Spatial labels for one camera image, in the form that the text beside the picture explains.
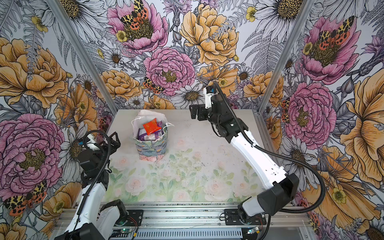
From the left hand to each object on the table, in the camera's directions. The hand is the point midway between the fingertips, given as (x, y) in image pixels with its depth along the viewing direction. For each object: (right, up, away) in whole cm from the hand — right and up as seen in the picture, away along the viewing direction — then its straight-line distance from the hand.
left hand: (113, 140), depth 79 cm
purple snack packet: (+14, +2, +4) cm, 15 cm away
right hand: (+44, +15, -6) cm, 46 cm away
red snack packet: (+18, +7, +6) cm, 20 cm away
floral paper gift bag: (+18, -6, +4) cm, 20 cm away
